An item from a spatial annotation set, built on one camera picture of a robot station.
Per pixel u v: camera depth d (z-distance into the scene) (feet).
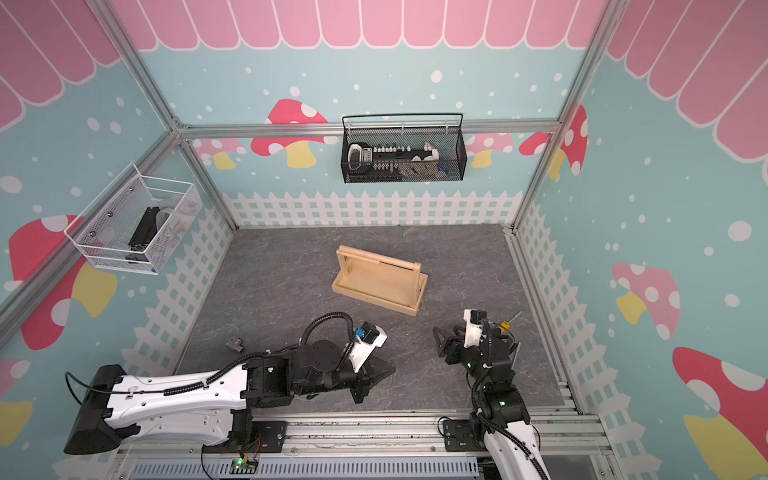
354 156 2.98
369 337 1.82
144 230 2.30
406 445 2.43
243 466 2.38
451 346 2.29
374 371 1.85
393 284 3.47
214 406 1.51
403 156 2.91
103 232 2.23
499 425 1.82
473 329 2.30
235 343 2.92
